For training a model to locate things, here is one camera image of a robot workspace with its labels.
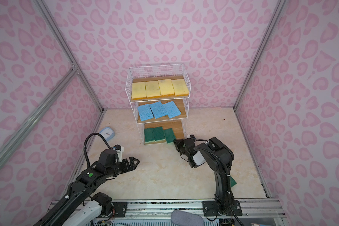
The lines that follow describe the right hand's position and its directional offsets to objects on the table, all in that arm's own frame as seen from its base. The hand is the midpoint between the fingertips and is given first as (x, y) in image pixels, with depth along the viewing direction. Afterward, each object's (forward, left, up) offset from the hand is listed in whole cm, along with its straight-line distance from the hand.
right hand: (173, 139), depth 97 cm
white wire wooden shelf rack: (+39, +13, +28) cm, 49 cm away
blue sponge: (+7, +8, +23) cm, 25 cm away
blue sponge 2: (+5, +16, +22) cm, 28 cm away
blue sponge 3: (+7, +1, +23) cm, 24 cm away
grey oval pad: (-44, -4, 0) cm, 45 cm away
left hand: (-20, +21, +9) cm, 30 cm away
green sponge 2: (+5, +10, -1) cm, 12 cm away
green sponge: (+3, +17, -1) cm, 18 cm away
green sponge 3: (+4, +3, -1) cm, 5 cm away
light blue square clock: (+5, +47, +1) cm, 47 cm away
